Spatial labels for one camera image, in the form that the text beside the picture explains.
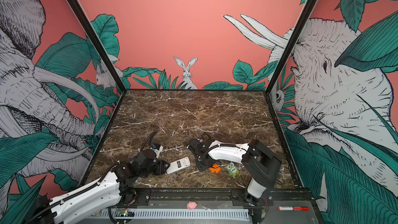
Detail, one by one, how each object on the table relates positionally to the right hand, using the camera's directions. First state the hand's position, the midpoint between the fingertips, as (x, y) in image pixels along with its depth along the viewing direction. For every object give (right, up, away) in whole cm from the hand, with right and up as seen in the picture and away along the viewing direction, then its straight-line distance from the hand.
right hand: (201, 165), depth 84 cm
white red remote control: (-13, 0, -1) cm, 13 cm away
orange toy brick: (+7, +4, -12) cm, 14 cm away
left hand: (-18, +2, -3) cm, 18 cm away
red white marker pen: (+41, -15, -13) cm, 46 cm away
